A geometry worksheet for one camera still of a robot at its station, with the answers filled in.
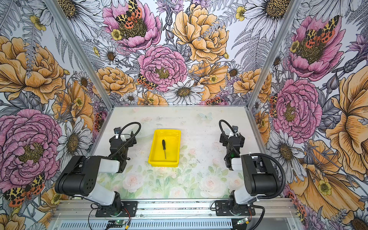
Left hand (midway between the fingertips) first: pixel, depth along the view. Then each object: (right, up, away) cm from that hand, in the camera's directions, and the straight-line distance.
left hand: (125, 136), depth 93 cm
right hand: (+68, 0, +1) cm, 68 cm away
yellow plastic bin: (+20, -12, 0) cm, 23 cm away
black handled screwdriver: (+24, -8, +4) cm, 26 cm away
